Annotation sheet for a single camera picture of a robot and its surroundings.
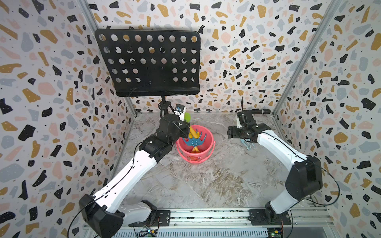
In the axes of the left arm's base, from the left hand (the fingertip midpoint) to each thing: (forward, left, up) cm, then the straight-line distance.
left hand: (186, 120), depth 72 cm
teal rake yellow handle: (+4, -6, -24) cm, 25 cm away
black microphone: (+40, -58, -33) cm, 78 cm away
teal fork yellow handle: (+3, -1, -24) cm, 24 cm away
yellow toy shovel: (0, -3, -10) cm, 11 cm away
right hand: (+6, -28, -17) cm, 33 cm away
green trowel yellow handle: (+3, 0, -1) cm, 3 cm away
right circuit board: (-42, -42, -35) cm, 69 cm away
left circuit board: (-42, +19, -35) cm, 58 cm away
